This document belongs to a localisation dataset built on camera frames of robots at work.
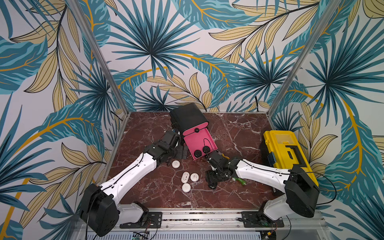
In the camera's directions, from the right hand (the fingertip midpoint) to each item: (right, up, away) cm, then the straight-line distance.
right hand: (210, 178), depth 83 cm
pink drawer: (-7, +28, +8) cm, 29 cm away
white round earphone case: (-20, +6, +7) cm, 22 cm away
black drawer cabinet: (-15, +35, +20) cm, 43 cm away
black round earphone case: (-1, +15, +11) cm, 18 cm away
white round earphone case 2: (-9, 0, +2) cm, 9 cm away
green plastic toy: (+18, -2, +1) cm, 19 cm away
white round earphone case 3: (-14, -5, -1) cm, 14 cm away
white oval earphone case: (-14, 0, +2) cm, 14 cm away
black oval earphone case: (+1, -4, 0) cm, 4 cm away
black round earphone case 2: (-7, +12, +9) cm, 17 cm away
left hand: (-17, +15, -2) cm, 23 cm away
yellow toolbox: (+36, +13, -6) cm, 38 cm away
